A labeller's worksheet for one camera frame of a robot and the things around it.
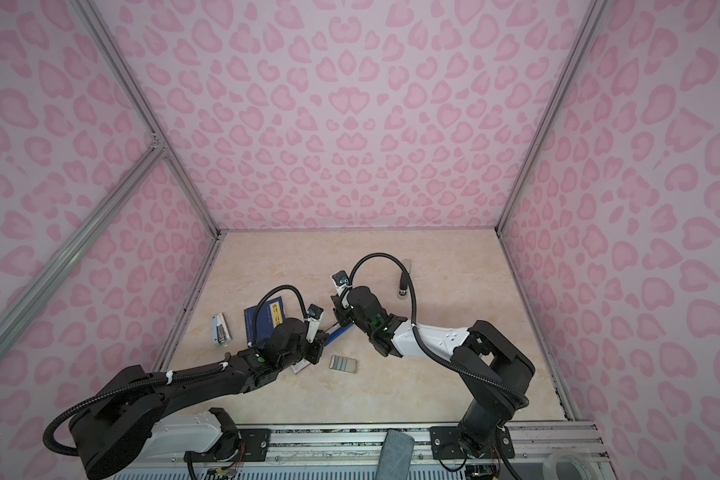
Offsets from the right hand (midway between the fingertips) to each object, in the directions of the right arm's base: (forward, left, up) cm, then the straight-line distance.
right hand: (336, 293), depth 85 cm
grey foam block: (-37, -16, -11) cm, 42 cm away
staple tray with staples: (-15, -2, -14) cm, 21 cm away
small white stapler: (-8, +36, -12) cm, 38 cm away
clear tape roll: (-36, -59, -11) cm, 70 cm away
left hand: (-7, +3, -7) cm, 11 cm away
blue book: (0, +23, -13) cm, 26 cm away
